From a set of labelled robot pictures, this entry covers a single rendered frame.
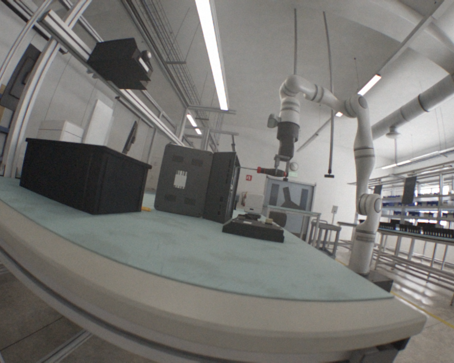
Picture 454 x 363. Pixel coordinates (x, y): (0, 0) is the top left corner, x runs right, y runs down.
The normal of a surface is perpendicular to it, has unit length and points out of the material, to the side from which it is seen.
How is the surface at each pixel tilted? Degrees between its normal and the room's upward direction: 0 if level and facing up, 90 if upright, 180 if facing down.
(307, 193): 90
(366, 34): 180
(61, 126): 90
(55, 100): 90
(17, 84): 97
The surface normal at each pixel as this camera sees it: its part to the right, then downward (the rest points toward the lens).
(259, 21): -0.17, 0.98
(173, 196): 0.22, -0.05
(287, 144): -0.06, -0.44
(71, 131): 0.98, 0.16
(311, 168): -0.07, -0.10
